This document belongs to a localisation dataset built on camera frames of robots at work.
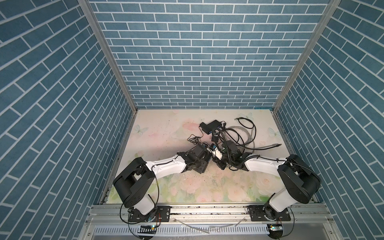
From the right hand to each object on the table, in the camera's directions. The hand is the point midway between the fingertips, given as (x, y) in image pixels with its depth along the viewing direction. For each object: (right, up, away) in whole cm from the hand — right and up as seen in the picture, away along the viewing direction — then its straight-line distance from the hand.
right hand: (212, 156), depth 90 cm
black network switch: (+5, +20, +18) cm, 28 cm away
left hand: (-5, -4, -3) cm, 7 cm away
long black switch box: (-7, -2, -11) cm, 14 cm away
